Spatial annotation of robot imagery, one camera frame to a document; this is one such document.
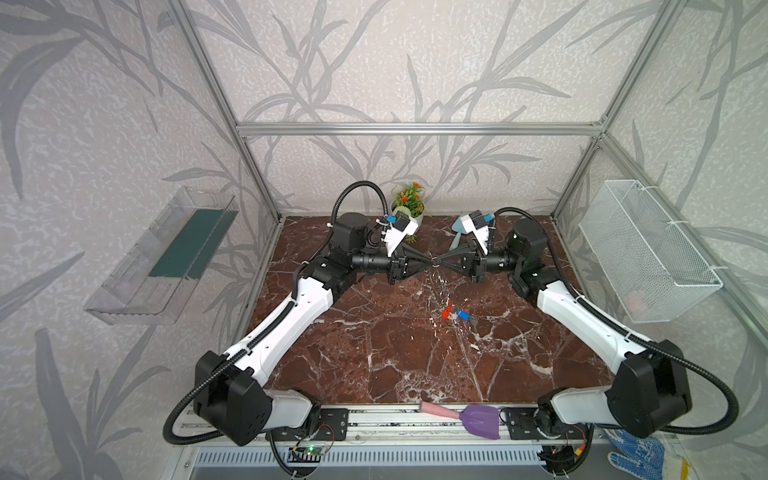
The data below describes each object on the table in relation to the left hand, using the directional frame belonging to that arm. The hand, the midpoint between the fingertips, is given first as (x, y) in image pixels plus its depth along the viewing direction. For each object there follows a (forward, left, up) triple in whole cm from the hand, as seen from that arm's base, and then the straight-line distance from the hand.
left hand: (431, 258), depth 65 cm
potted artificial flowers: (+40, +5, -21) cm, 45 cm away
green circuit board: (-33, +27, -33) cm, 54 cm away
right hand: (+2, -3, -1) cm, 3 cm away
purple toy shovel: (-27, -14, -32) cm, 44 cm away
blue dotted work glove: (-34, -51, -31) cm, 69 cm away
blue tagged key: (+2, -14, -34) cm, 37 cm away
